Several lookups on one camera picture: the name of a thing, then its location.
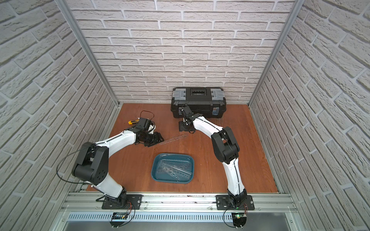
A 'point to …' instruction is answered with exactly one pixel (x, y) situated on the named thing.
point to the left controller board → (118, 215)
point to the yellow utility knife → (133, 121)
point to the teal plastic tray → (164, 177)
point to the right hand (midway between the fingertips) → (185, 127)
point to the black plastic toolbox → (209, 102)
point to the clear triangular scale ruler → (177, 167)
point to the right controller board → (239, 219)
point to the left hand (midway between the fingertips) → (163, 138)
